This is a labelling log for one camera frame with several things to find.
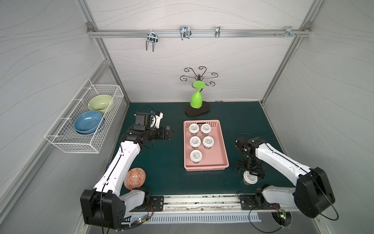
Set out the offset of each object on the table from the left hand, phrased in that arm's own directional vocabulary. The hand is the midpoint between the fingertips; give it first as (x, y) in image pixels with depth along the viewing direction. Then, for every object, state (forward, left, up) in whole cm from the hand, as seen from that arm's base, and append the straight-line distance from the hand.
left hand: (167, 131), depth 78 cm
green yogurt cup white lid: (+2, -23, -14) cm, 27 cm away
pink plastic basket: (-7, -28, -21) cm, 36 cm away
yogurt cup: (+12, -22, -14) cm, 29 cm away
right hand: (-16, -44, -16) cm, 50 cm away
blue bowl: (-5, +35, +13) cm, 37 cm away
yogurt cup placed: (+11, -15, -14) cm, 23 cm away
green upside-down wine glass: (+22, -16, +3) cm, 27 cm away
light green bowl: (+8, +34, +14) cm, 37 cm away
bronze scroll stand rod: (+34, -17, +11) cm, 40 cm away
